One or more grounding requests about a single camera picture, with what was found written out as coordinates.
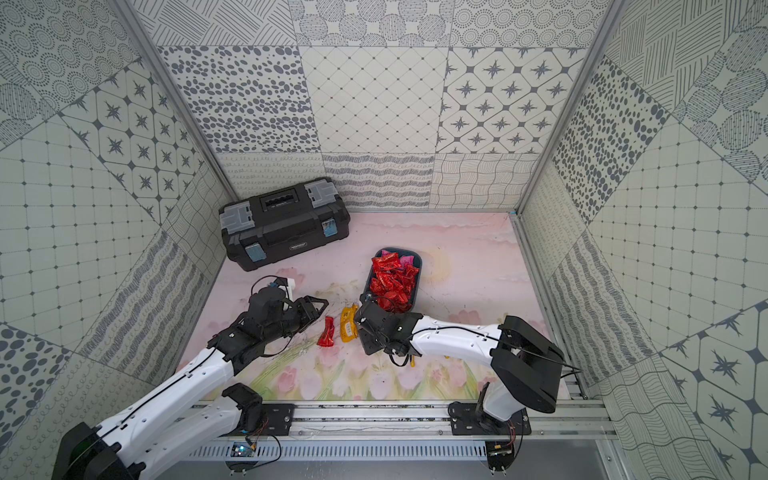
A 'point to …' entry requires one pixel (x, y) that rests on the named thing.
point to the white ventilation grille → (348, 452)
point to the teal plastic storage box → (402, 251)
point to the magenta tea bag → (404, 260)
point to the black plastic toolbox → (277, 225)
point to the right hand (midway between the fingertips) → (372, 335)
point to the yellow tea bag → (349, 323)
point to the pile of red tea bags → (392, 282)
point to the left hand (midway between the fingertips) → (325, 299)
